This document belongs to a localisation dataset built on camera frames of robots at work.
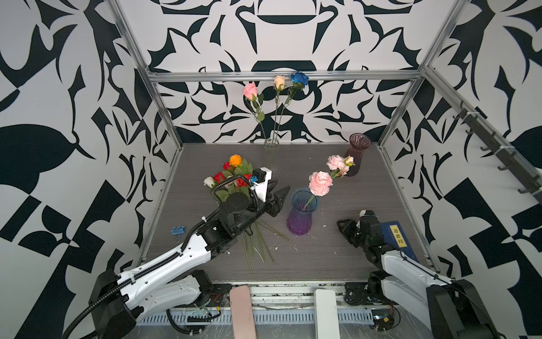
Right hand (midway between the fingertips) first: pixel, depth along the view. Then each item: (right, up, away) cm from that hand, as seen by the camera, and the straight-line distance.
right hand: (340, 221), depth 89 cm
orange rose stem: (-46, +26, +16) cm, 55 cm away
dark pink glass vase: (+12, +34, +10) cm, 37 cm away
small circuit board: (+8, -28, -18) cm, 34 cm away
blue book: (+21, -5, -2) cm, 22 cm away
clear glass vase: (-29, +33, +8) cm, 44 cm away
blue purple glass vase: (-17, +10, -14) cm, 25 cm away
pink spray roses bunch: (-14, +18, -25) cm, 34 cm away
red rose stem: (-33, -7, -3) cm, 34 cm away
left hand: (-25, +19, -24) cm, 39 cm away
